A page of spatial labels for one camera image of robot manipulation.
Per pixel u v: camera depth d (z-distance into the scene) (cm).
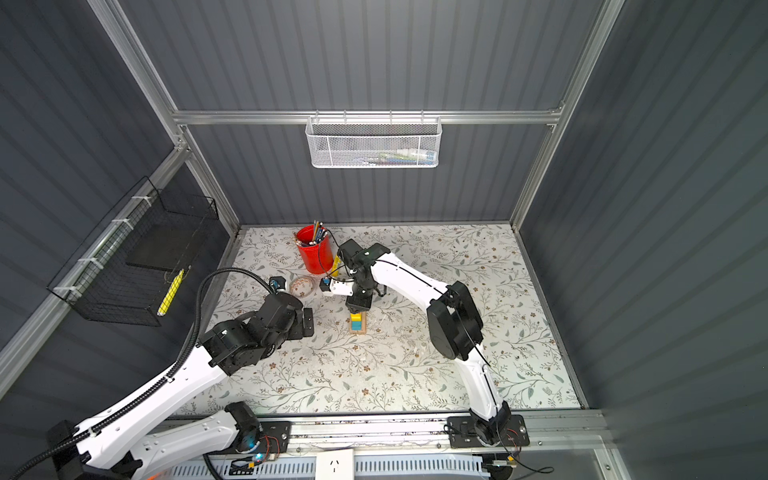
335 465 67
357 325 90
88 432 39
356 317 88
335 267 108
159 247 77
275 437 72
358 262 66
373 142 124
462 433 73
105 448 39
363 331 91
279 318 54
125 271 72
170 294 68
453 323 53
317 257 105
